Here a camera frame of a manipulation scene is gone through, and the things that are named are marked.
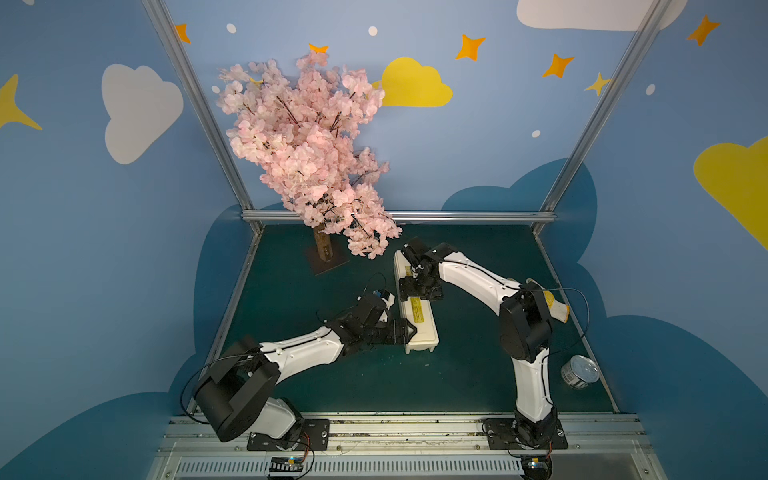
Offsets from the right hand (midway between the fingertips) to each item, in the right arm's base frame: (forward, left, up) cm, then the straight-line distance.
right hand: (415, 296), depth 93 cm
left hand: (-12, +2, +2) cm, 12 cm away
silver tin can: (-20, -45, -2) cm, 49 cm away
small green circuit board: (-45, +31, -9) cm, 56 cm away
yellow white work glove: (+3, -49, -8) cm, 49 cm away
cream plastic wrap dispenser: (-7, -1, +2) cm, 7 cm away
